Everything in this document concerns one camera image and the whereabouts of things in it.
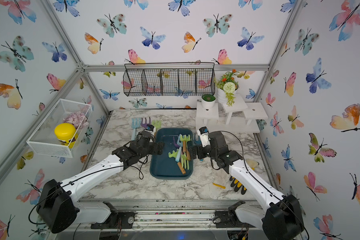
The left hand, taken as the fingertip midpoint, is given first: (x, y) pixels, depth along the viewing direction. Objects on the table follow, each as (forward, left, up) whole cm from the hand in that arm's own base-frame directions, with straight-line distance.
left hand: (160, 142), depth 82 cm
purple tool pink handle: (+9, -8, -17) cm, 20 cm away
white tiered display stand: (+34, -57, -19) cm, 69 cm away
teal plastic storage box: (-7, 0, -17) cm, 19 cm away
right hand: (-3, -20, +1) cm, 20 cm away
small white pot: (+27, -29, +5) cm, 40 cm away
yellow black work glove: (-20, -42, -16) cm, 49 cm away
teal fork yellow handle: (+11, -22, -18) cm, 31 cm away
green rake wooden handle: (+13, -13, -15) cm, 24 cm away
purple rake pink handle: (+28, +16, -19) cm, 38 cm away
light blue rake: (+9, -10, -16) cm, 21 cm away
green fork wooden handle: (-3, -13, -15) cm, 20 cm away
